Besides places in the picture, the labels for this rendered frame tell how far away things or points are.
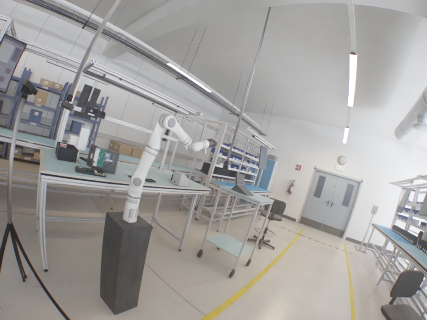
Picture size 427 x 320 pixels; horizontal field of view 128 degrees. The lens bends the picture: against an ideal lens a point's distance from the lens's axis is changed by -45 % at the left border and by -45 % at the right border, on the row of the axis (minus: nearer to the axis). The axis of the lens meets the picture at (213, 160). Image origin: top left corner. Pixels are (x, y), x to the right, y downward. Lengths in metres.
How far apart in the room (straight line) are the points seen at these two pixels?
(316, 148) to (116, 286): 7.05
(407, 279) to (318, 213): 5.72
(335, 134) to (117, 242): 7.19
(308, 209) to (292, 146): 2.45
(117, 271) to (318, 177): 6.81
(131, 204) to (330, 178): 6.71
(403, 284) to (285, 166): 6.34
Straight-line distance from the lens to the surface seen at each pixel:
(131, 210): 1.28
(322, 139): 7.44
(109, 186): 1.67
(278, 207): 3.68
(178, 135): 1.26
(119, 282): 1.49
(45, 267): 2.07
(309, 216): 7.34
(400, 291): 2.02
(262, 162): 4.74
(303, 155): 7.38
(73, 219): 2.66
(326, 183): 7.25
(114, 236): 1.33
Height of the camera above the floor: 1.41
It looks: 1 degrees down
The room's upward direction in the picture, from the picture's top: 17 degrees clockwise
